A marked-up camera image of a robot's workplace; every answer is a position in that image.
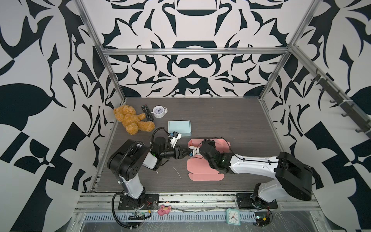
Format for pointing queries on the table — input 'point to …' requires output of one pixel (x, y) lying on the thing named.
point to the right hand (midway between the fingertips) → (207, 137)
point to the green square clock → (233, 216)
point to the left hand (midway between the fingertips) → (191, 148)
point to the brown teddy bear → (132, 122)
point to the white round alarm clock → (159, 111)
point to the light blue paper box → (182, 127)
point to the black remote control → (147, 112)
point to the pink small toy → (164, 210)
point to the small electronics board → (262, 218)
